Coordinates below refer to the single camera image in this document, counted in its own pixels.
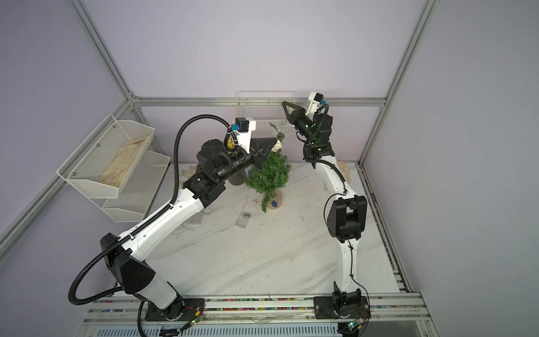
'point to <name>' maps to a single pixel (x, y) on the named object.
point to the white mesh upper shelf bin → (102, 165)
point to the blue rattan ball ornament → (274, 203)
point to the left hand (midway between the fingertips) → (273, 142)
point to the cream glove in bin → (122, 163)
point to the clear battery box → (243, 220)
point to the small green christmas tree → (271, 174)
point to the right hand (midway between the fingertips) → (282, 105)
